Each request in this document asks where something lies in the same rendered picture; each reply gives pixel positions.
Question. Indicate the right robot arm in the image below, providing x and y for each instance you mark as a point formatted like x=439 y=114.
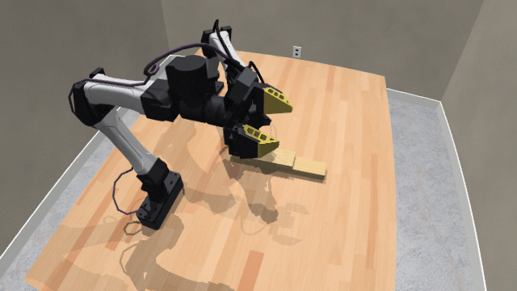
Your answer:
x=187 y=89

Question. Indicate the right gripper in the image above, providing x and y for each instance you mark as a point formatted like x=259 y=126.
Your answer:
x=246 y=141

